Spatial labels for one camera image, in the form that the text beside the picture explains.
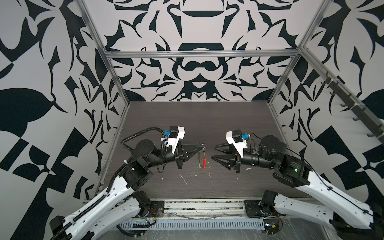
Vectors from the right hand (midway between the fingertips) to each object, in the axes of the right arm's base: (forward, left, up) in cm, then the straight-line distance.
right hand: (214, 152), depth 54 cm
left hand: (+2, +4, +2) cm, 5 cm away
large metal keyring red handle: (-2, +4, -3) cm, 5 cm away
